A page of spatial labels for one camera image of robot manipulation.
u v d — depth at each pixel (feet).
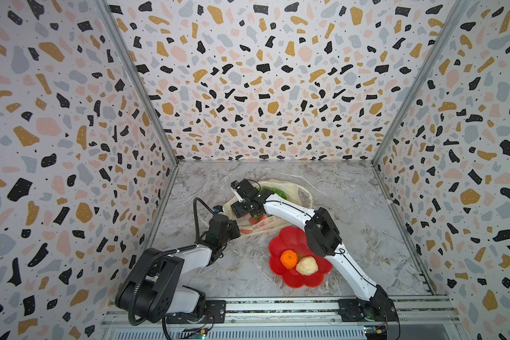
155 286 1.41
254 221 3.16
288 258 2.68
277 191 3.09
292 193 3.14
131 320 1.25
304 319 2.40
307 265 2.60
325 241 2.01
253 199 2.49
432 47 2.67
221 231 2.31
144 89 2.97
